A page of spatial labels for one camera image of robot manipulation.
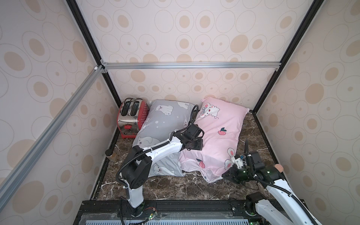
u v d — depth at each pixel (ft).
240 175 2.17
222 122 3.19
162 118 3.14
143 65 6.02
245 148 2.20
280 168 2.53
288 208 1.52
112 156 2.78
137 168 1.52
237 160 2.39
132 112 3.19
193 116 3.84
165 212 2.39
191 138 2.20
